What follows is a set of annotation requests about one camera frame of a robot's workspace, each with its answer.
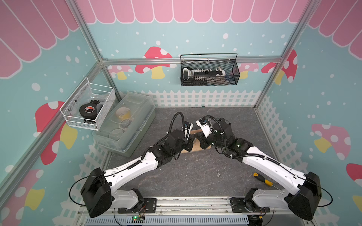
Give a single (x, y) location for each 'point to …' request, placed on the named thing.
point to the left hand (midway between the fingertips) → (192, 138)
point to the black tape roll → (88, 110)
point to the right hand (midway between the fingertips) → (194, 135)
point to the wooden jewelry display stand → (196, 145)
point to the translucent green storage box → (135, 118)
